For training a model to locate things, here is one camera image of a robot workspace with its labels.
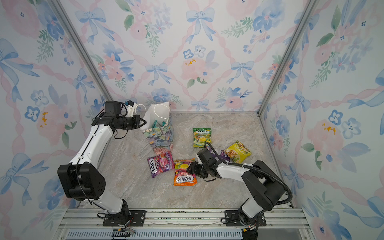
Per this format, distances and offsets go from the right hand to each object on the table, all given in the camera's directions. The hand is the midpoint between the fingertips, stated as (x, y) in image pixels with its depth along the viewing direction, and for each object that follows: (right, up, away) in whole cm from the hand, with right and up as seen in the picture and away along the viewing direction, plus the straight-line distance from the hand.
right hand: (188, 171), depth 88 cm
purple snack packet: (+21, +8, +7) cm, 24 cm away
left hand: (-24, +30, -5) cm, 38 cm away
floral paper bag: (-21, +26, +13) cm, 36 cm away
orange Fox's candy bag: (-4, -3, -2) cm, 5 cm away
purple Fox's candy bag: (-17, +4, +2) cm, 17 cm away
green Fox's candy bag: (+8, +20, +16) cm, 27 cm away
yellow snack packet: (+31, +10, +7) cm, 33 cm away
